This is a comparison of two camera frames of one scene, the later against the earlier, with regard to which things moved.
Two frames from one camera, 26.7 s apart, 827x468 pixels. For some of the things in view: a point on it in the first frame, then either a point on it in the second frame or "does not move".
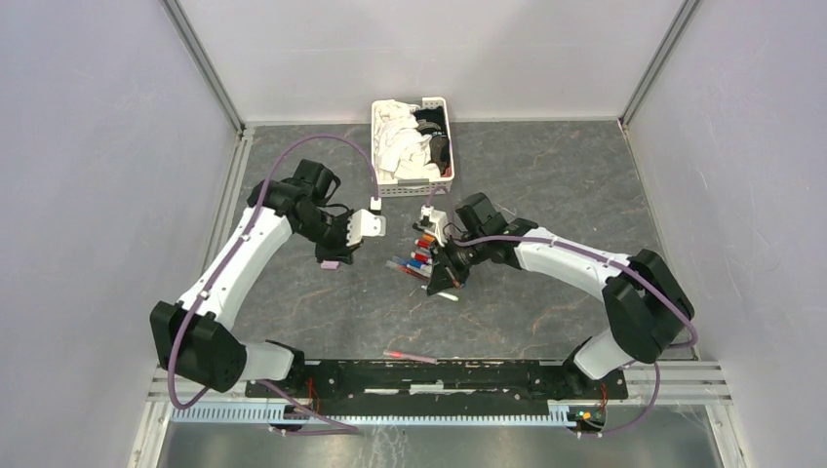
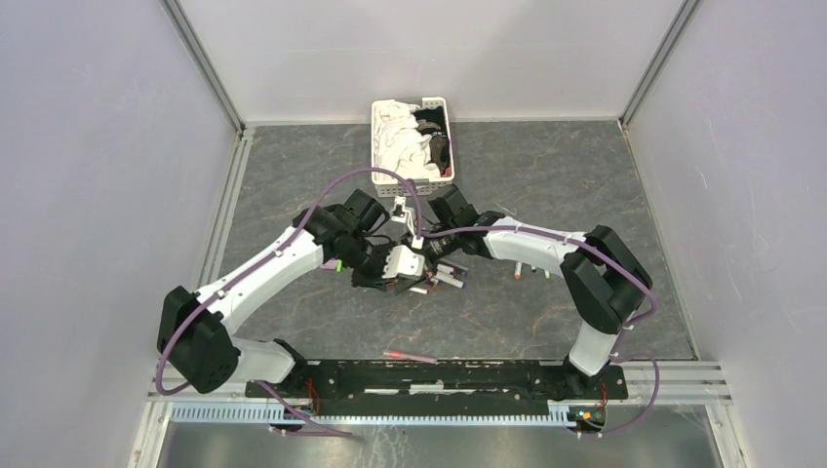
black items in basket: x=433 y=121 does not move
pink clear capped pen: x=399 y=354 does not move
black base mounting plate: x=446 y=383 does not move
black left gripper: x=340 y=252 → x=374 y=279
